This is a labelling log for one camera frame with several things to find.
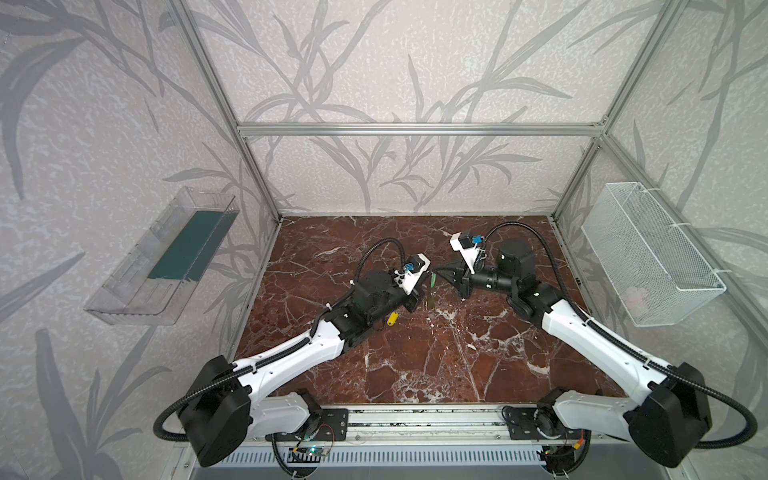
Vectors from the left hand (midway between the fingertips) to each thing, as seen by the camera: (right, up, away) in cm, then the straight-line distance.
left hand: (432, 266), depth 73 cm
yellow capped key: (-11, -18, +20) cm, 29 cm away
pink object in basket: (+50, -9, 0) cm, 51 cm away
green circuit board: (-31, -45, -2) cm, 55 cm away
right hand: (+1, +2, -1) cm, 2 cm away
